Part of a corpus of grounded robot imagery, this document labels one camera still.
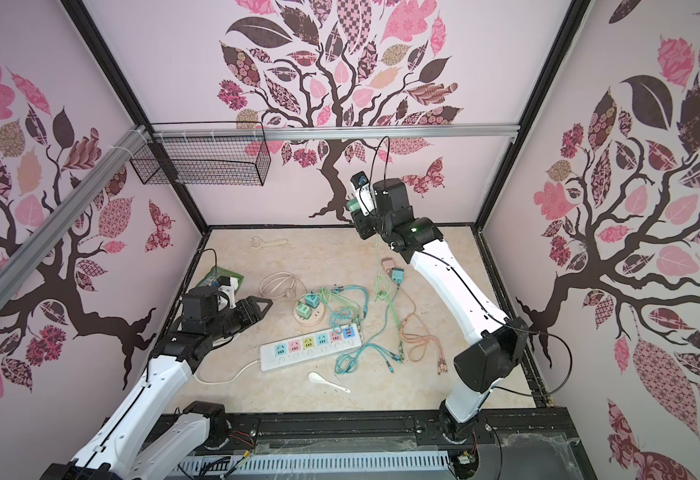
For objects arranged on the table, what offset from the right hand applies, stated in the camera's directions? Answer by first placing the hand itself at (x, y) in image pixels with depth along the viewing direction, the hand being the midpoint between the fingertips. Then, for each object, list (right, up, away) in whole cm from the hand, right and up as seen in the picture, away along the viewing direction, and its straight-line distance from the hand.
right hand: (363, 204), depth 75 cm
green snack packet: (-51, -19, +28) cm, 61 cm away
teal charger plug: (+13, -21, +28) cm, 37 cm away
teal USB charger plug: (-16, -28, +16) cm, 35 cm away
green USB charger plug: (-18, -31, +14) cm, 38 cm away
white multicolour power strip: (-15, -40, +10) cm, 44 cm away
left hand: (-26, -28, +4) cm, 38 cm away
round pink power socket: (-14, -33, +17) cm, 40 cm away
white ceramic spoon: (-13, -48, +7) cm, 50 cm away
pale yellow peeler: (-40, -9, +39) cm, 57 cm away
